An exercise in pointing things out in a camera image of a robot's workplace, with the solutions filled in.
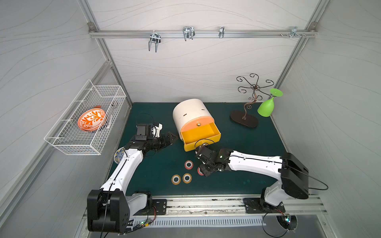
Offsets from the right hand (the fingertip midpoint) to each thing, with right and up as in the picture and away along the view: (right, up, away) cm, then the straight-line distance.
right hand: (203, 167), depth 81 cm
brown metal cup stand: (+30, +27, +30) cm, 50 cm away
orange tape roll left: (-16, -8, +1) cm, 17 cm away
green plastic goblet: (+38, +33, +6) cm, 51 cm away
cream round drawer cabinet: (-9, +33, +9) cm, 35 cm away
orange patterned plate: (-53, +27, -14) cm, 61 cm away
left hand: (-17, +15, -1) cm, 23 cm away
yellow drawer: (+2, +17, +5) cm, 18 cm away
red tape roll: (-9, -1, +7) cm, 11 cm away
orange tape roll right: (-9, -7, +1) cm, 12 cm away
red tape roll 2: (-2, 0, -7) cm, 7 cm away
